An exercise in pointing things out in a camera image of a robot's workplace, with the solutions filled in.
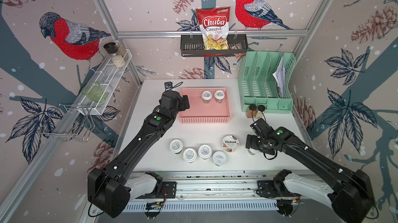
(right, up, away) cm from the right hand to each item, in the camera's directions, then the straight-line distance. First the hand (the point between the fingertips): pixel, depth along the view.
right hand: (252, 144), depth 81 cm
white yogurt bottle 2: (-16, +26, +23) cm, 38 cm away
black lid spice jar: (-74, +45, +2) cm, 87 cm away
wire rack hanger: (-78, +16, -23) cm, 83 cm away
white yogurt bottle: (-24, +26, +23) cm, 42 cm away
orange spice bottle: (+4, +16, +14) cm, 21 cm away
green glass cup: (-76, +28, -13) cm, 82 cm away
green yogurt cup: (-41, -1, +1) cm, 41 cm away
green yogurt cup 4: (-18, -6, -3) cm, 20 cm away
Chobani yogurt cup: (-11, 0, +3) cm, 12 cm away
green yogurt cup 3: (-26, -3, -1) cm, 26 cm away
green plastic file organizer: (+22, +39, +38) cm, 58 cm away
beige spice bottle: (+9, +14, +15) cm, 22 cm away
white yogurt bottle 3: (0, -3, -2) cm, 4 cm away
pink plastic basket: (-28, +14, +22) cm, 38 cm away
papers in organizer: (+20, +37, +10) cm, 43 cm away
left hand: (-38, +27, -3) cm, 47 cm away
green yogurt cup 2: (-34, -5, -3) cm, 34 cm away
